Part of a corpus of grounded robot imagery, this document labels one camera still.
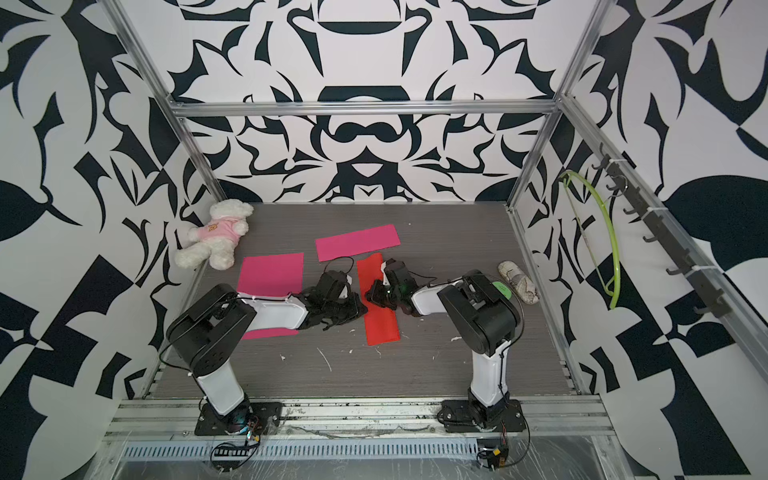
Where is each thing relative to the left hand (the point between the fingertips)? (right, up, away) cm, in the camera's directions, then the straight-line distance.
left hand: (369, 304), depth 92 cm
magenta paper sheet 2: (-33, +8, +7) cm, 34 cm away
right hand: (-2, +4, +3) cm, 5 cm away
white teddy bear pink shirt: (-50, +20, +8) cm, 55 cm away
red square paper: (+4, -5, -3) cm, 7 cm away
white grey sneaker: (+46, +6, +1) cm, 47 cm away
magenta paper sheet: (-6, +18, +16) cm, 25 cm away
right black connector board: (+30, -31, -22) cm, 48 cm away
